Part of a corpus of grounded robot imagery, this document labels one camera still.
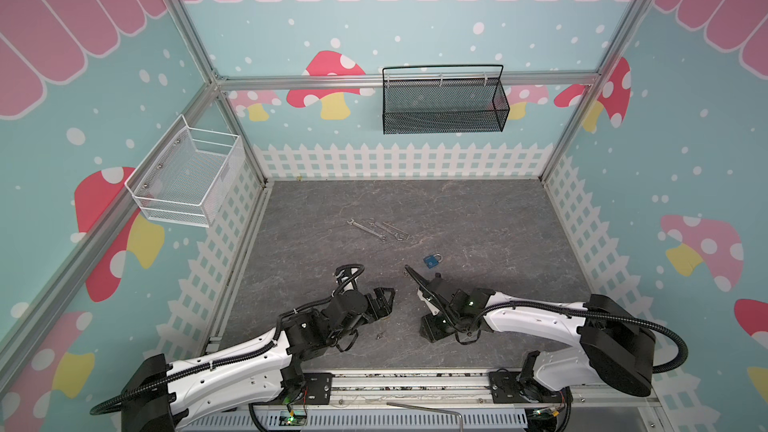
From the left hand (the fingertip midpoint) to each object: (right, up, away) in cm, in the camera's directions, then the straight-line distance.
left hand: (383, 303), depth 78 cm
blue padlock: (+15, +8, +19) cm, 25 cm away
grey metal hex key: (+12, -24, -5) cm, 28 cm away
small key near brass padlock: (-1, -11, +6) cm, 12 cm away
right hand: (+11, -9, +4) cm, 15 cm away
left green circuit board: (-21, -27, -5) cm, 34 cm away
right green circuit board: (+39, -26, -6) cm, 47 cm away
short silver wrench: (+2, +17, +28) cm, 33 cm away
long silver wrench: (-1, +15, +25) cm, 30 cm away
